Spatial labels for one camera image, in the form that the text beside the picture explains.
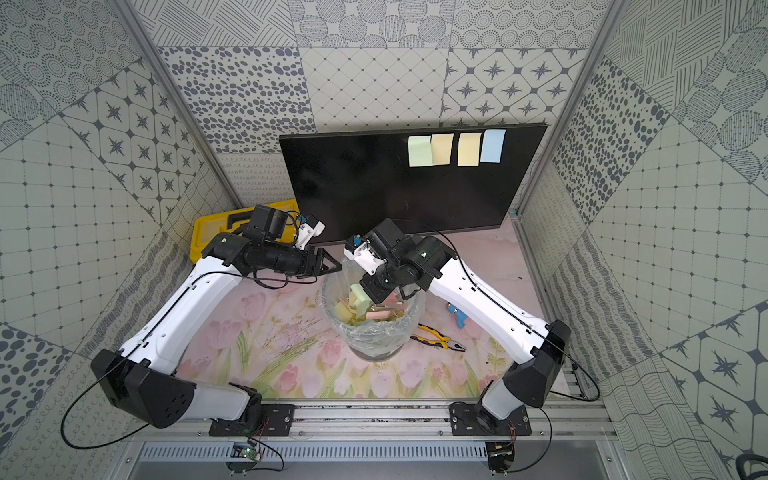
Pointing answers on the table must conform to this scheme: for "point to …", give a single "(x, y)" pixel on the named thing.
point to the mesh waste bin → (375, 338)
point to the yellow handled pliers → (445, 341)
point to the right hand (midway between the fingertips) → (371, 288)
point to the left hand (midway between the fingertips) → (332, 261)
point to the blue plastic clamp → (460, 317)
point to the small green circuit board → (245, 450)
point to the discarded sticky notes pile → (345, 310)
